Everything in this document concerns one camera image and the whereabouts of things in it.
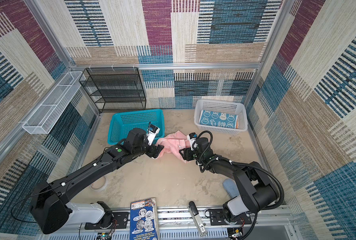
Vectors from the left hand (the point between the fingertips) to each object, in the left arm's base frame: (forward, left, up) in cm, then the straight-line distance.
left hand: (158, 140), depth 80 cm
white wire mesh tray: (+4, +53, +13) cm, 55 cm away
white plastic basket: (+37, -49, -13) cm, 62 cm away
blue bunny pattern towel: (+28, -40, -16) cm, 51 cm away
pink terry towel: (+6, -8, -11) cm, 14 cm away
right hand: (0, -14, -13) cm, 19 cm away
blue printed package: (-33, +6, -17) cm, 38 cm away
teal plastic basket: (+26, +31, -17) cm, 43 cm away
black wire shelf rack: (+45, +34, -1) cm, 57 cm away
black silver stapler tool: (-31, -18, -15) cm, 39 cm away
